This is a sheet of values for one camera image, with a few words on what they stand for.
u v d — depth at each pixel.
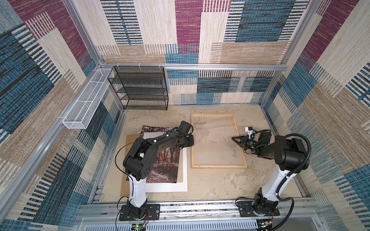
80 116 0.92
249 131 0.92
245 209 0.73
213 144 0.99
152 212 0.73
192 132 0.82
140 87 1.09
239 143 0.89
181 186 0.83
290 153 0.53
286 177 0.54
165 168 0.88
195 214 0.73
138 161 0.53
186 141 0.83
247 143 0.87
